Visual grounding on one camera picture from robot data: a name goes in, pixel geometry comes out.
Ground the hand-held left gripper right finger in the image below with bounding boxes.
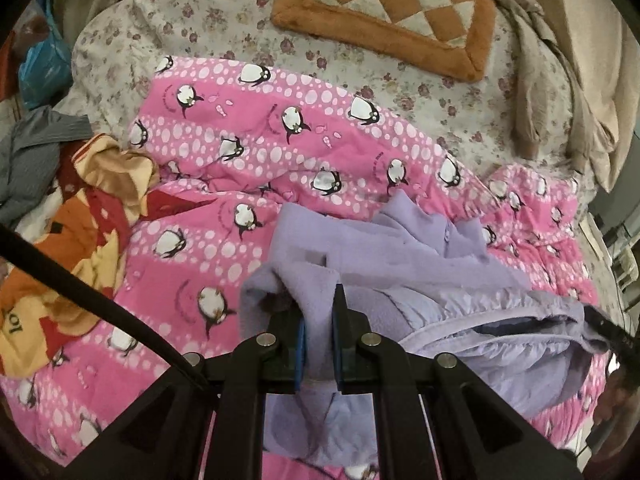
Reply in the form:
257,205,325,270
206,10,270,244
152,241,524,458
333,284,583,480

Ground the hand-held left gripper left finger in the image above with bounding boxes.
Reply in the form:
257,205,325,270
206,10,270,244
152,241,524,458
65,305,307,480

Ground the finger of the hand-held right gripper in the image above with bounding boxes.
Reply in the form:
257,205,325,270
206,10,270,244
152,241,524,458
582,305,638,358

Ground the purple fleece jacket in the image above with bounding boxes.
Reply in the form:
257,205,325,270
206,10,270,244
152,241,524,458
240,192,613,471

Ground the white chair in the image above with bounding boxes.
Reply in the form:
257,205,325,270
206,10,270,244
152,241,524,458
617,250,640,291

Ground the pink penguin print blanket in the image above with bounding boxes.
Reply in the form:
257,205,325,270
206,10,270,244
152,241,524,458
0,55,608,480

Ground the beige garment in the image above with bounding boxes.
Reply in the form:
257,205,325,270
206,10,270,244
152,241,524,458
460,0,618,193

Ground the orange printed cloth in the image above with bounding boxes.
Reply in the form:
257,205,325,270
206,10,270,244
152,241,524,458
0,132,161,378

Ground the beige pillow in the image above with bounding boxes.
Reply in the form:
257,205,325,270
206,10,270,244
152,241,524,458
550,0,638,126

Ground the grey striped shirt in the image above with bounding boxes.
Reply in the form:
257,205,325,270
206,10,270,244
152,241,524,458
0,107,93,228

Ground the floral bed sheet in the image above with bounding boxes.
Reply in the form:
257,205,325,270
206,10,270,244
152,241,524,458
52,0,601,211

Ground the orange checkered cushion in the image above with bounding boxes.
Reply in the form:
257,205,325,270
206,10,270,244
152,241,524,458
271,0,498,83

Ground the blue plastic bag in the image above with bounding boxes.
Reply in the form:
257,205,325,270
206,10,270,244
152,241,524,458
17,0,73,111

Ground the thick black cable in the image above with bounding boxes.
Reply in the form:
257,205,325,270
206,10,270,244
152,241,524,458
0,224,221,398

